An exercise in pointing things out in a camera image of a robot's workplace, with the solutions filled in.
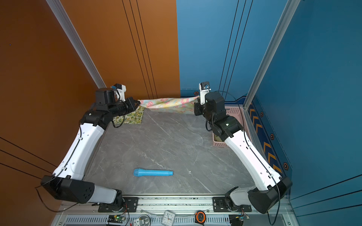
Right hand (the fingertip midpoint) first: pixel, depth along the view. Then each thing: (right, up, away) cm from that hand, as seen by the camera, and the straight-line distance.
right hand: (197, 98), depth 69 cm
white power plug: (-25, -56, -5) cm, 62 cm away
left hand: (-29, 0, +4) cm, 29 cm away
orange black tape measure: (+2, -58, -2) cm, 58 cm away
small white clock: (-14, -59, 0) cm, 60 cm away
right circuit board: (+21, -61, +2) cm, 65 cm away
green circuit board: (-40, -61, +2) cm, 73 cm away
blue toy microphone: (-32, -41, +13) cm, 54 cm away
